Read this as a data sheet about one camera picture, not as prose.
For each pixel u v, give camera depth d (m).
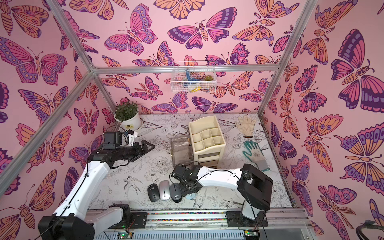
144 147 0.69
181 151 0.99
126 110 0.97
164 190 0.81
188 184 0.58
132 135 0.73
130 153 0.67
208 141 0.75
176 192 0.80
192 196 0.78
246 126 1.13
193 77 0.95
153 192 0.81
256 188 0.44
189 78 0.95
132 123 1.06
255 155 0.95
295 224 0.73
